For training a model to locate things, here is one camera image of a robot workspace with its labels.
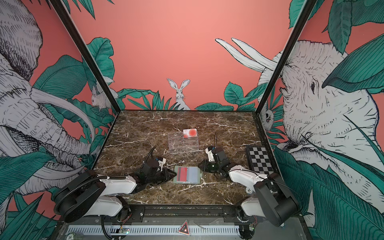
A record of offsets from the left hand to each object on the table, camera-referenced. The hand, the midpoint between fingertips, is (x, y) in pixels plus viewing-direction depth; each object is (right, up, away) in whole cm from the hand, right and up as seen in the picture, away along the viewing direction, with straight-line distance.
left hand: (177, 174), depth 84 cm
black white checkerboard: (+50, +7, +6) cm, 50 cm away
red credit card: (+2, -1, +4) cm, 5 cm away
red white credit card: (+7, +23, +12) cm, 27 cm away
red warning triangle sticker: (+5, -22, -14) cm, 26 cm away
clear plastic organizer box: (-2, +15, +16) cm, 23 cm away
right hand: (+12, +5, +1) cm, 13 cm away
